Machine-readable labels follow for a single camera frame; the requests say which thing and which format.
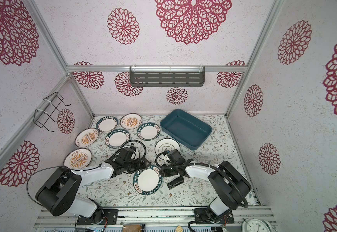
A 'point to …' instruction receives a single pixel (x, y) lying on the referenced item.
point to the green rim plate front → (147, 181)
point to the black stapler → (175, 182)
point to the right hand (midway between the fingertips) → (158, 171)
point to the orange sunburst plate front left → (77, 159)
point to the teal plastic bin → (186, 128)
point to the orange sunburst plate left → (86, 137)
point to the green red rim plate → (106, 123)
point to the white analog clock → (256, 225)
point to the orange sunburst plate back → (131, 121)
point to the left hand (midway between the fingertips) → (146, 168)
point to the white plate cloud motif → (166, 145)
